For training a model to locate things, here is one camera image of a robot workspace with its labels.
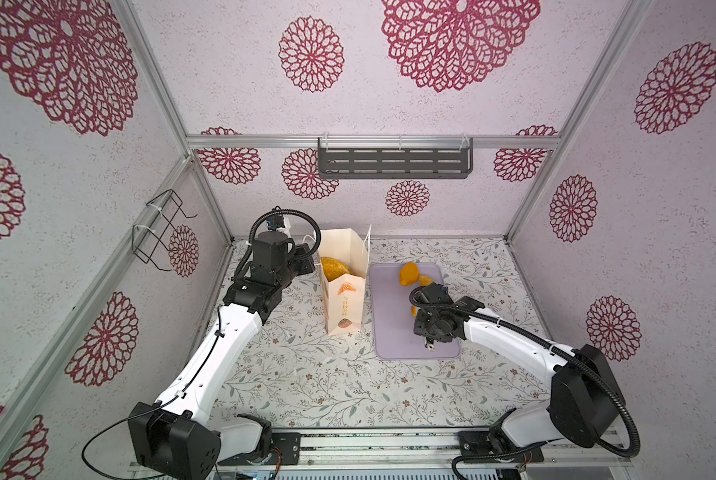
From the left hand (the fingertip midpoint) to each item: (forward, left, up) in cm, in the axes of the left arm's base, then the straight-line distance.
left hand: (308, 253), depth 77 cm
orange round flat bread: (+13, -31, -26) cm, 43 cm away
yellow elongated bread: (+10, -36, -25) cm, 45 cm away
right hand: (-10, -31, -20) cm, 38 cm away
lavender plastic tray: (-9, -24, -29) cm, 39 cm away
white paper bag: (-6, -9, -11) cm, 15 cm away
